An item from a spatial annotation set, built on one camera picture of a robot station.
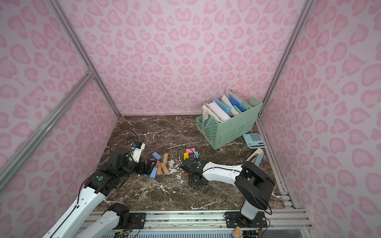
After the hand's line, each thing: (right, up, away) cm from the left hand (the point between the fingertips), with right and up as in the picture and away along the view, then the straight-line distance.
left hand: (149, 158), depth 75 cm
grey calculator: (+63, +6, +26) cm, 68 cm away
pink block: (+19, 0, +23) cm, 30 cm away
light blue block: (-2, -3, +20) cm, 20 cm away
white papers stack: (+33, +26, +12) cm, 44 cm away
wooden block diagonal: (+5, -9, +15) cm, 18 cm away
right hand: (+23, -16, +11) cm, 30 cm away
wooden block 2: (+2, -9, +12) cm, 15 cm away
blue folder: (+49, +31, +21) cm, 61 cm away
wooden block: (+4, -4, +20) cm, 21 cm away
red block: (+18, -12, +12) cm, 25 cm away
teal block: (-6, -13, +12) cm, 19 cm away
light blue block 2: (+24, -2, +21) cm, 32 cm away
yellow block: (+17, -3, +18) cm, 25 cm away
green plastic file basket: (+38, +12, +11) cm, 41 cm away
